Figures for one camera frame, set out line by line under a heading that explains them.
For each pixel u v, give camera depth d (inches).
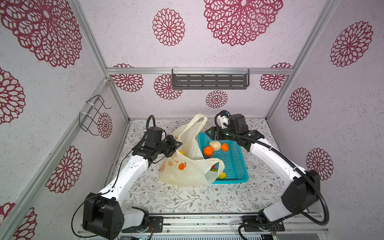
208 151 38.2
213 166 27.0
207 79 37.2
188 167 30.4
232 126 24.7
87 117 29.3
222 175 33.8
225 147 38.8
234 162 37.6
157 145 24.3
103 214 15.6
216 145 38.8
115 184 17.5
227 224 29.9
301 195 16.7
